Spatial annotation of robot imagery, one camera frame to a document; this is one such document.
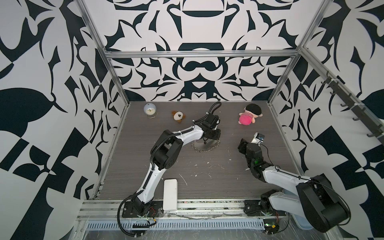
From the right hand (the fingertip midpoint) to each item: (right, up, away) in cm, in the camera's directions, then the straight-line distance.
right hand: (246, 139), depth 89 cm
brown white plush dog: (-42, +14, +19) cm, 48 cm away
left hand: (-14, +4, +8) cm, 16 cm away
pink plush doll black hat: (+10, +17, +17) cm, 26 cm away
